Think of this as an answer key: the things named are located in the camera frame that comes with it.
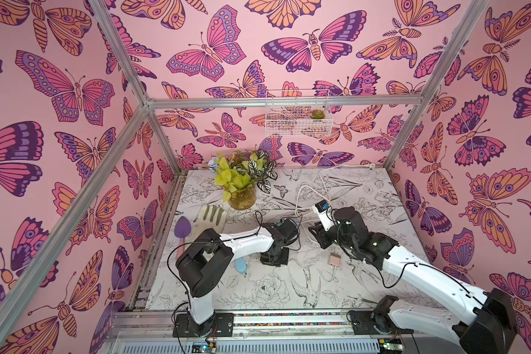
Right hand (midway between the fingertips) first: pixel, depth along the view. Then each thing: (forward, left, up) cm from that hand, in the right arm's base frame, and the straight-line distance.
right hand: (314, 224), depth 78 cm
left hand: (-8, +11, -18) cm, 22 cm away
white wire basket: (+45, +5, +16) cm, 48 cm away
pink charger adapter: (-7, -10, -16) cm, 20 cm away
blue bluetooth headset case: (-9, +27, -18) cm, 34 cm away
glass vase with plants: (+23, +28, +2) cm, 36 cm away
